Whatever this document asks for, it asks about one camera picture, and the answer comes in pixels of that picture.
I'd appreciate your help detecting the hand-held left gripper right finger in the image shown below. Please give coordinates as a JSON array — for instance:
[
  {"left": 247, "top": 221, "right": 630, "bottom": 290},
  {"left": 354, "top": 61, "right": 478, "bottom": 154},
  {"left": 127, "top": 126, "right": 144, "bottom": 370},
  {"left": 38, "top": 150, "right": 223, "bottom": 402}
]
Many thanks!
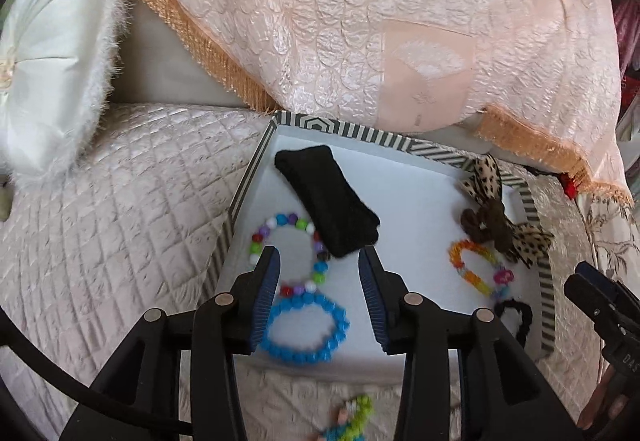
[{"left": 358, "top": 246, "right": 586, "bottom": 441}]

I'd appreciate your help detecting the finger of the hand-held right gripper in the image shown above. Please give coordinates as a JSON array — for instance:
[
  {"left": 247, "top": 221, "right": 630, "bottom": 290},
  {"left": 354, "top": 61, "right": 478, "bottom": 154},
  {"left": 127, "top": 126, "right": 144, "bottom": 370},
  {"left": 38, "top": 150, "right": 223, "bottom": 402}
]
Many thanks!
[
  {"left": 574, "top": 262, "right": 623, "bottom": 297},
  {"left": 563, "top": 273, "right": 613, "bottom": 329}
]

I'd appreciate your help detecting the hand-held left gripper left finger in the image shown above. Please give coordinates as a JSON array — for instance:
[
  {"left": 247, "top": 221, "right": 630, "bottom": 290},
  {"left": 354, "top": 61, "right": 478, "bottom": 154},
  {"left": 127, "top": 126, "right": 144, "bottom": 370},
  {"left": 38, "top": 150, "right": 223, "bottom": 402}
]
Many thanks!
[{"left": 65, "top": 245, "right": 282, "bottom": 441}]

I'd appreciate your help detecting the black hair tie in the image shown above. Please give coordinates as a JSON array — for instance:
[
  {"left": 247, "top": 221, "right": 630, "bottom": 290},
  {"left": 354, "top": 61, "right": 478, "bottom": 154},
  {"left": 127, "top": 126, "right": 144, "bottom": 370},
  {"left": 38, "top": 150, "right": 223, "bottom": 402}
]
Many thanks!
[{"left": 492, "top": 299, "right": 535, "bottom": 348}]

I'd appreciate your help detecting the multicolour bead bracelet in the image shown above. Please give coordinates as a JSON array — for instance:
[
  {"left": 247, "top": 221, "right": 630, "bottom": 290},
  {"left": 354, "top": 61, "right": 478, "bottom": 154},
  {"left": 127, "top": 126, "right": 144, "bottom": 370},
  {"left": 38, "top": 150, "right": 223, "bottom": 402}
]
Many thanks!
[{"left": 250, "top": 213, "right": 331, "bottom": 298}]

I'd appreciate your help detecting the striped rim white tray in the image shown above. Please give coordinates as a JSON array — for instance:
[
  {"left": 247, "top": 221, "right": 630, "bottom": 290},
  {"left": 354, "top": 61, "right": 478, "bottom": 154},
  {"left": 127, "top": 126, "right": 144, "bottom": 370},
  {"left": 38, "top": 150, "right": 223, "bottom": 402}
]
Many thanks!
[{"left": 207, "top": 111, "right": 557, "bottom": 362}]

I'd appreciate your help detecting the orange rainbow bead bracelet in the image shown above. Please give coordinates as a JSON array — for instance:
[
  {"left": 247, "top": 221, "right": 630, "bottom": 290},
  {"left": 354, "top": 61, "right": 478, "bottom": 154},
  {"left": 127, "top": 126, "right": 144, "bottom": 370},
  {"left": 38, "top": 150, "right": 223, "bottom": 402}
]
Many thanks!
[{"left": 448, "top": 239, "right": 515, "bottom": 304}]

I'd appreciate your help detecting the black knit headband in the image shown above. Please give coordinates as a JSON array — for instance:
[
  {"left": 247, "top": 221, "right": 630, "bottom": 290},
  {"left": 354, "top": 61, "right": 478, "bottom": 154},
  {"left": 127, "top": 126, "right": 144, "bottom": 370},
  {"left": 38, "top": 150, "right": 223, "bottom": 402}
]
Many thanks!
[{"left": 274, "top": 145, "right": 381, "bottom": 259}]

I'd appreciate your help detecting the leopard print bow hair tie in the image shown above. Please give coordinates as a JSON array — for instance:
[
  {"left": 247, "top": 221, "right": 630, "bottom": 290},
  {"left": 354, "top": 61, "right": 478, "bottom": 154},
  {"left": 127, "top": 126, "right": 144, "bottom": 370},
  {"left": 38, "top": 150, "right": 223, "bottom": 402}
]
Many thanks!
[{"left": 460, "top": 155, "right": 555, "bottom": 268}]

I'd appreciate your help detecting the person's right hand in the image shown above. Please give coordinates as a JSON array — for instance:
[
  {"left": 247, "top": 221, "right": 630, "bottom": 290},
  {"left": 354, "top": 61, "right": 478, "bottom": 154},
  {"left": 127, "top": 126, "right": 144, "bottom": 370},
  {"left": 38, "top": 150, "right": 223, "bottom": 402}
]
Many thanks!
[{"left": 577, "top": 366, "right": 632, "bottom": 431}]

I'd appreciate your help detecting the cream floral print cushion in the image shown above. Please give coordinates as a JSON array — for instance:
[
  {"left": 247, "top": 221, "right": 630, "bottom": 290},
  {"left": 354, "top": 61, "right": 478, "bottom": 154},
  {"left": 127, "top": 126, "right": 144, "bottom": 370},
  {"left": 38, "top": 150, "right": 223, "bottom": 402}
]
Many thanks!
[{"left": 575, "top": 193, "right": 640, "bottom": 282}]

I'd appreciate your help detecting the small red object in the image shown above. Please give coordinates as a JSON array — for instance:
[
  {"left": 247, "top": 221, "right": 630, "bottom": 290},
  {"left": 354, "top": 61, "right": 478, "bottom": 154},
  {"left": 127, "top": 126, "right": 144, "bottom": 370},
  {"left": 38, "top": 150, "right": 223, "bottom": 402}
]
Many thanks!
[{"left": 559, "top": 171, "right": 581, "bottom": 199}]

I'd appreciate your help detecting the cream quilted sofa cover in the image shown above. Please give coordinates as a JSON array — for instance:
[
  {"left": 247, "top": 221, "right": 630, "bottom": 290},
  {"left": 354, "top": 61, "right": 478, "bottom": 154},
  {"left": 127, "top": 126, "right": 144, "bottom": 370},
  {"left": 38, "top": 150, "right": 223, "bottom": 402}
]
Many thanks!
[{"left": 0, "top": 101, "right": 611, "bottom": 441}]

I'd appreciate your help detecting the pink polka dot garment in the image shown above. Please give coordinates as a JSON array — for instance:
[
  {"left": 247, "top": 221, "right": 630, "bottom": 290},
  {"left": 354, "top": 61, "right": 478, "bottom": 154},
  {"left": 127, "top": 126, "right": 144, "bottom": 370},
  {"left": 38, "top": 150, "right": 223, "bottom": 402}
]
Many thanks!
[{"left": 612, "top": 0, "right": 640, "bottom": 72}]

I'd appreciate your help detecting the peach fringed blanket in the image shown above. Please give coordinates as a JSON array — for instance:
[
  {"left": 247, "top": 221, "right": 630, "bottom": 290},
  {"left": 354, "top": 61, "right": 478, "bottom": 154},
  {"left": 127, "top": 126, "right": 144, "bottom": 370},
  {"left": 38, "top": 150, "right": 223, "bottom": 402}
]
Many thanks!
[{"left": 102, "top": 0, "right": 633, "bottom": 202}]

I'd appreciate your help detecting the white round satin pillow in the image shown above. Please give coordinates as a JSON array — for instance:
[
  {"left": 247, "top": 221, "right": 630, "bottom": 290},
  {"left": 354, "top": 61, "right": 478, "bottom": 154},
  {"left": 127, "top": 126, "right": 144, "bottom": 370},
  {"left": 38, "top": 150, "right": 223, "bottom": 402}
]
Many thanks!
[{"left": 0, "top": 0, "right": 128, "bottom": 182}]

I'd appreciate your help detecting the green and blue bead bracelet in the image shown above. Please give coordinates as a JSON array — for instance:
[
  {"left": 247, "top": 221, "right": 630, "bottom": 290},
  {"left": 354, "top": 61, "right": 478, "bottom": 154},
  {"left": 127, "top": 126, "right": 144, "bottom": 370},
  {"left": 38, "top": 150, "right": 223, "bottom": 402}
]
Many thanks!
[{"left": 317, "top": 393, "right": 373, "bottom": 441}]

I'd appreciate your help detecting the black cable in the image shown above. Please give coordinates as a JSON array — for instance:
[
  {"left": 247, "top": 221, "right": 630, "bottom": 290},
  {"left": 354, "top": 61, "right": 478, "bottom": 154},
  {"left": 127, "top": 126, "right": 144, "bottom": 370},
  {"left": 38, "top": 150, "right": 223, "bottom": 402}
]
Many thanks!
[{"left": 0, "top": 308, "right": 193, "bottom": 437}]

